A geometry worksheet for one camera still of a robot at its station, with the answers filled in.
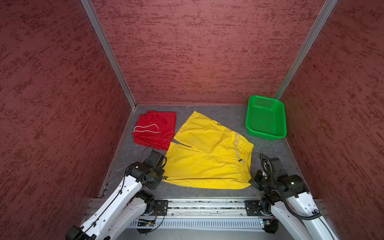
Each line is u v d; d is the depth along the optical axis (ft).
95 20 2.46
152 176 1.81
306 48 2.81
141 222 2.38
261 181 2.17
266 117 3.73
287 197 1.69
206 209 2.48
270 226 2.29
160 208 2.43
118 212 1.49
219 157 3.00
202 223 2.33
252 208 2.43
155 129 3.40
